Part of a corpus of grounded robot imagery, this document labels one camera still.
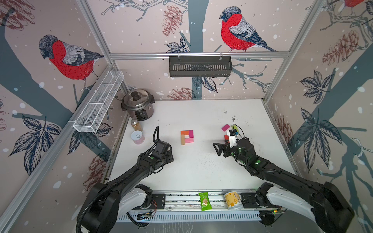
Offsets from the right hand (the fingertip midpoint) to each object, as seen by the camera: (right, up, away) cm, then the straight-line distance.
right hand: (219, 140), depth 83 cm
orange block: (-21, +2, +18) cm, 28 cm away
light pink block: (-18, -2, +13) cm, 22 cm away
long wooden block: (-22, -2, +15) cm, 27 cm away
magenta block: (-17, +1, +18) cm, 24 cm away
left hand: (-29, -9, +5) cm, 30 cm away
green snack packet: (-9, -30, -10) cm, 33 cm away
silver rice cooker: (-52, +23, +12) cm, 58 cm away
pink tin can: (-51, 0, +10) cm, 52 cm away
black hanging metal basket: (-10, +50, +22) cm, 56 cm away
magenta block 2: (+9, +5, +22) cm, 24 cm away
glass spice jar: (-53, +8, +13) cm, 56 cm away
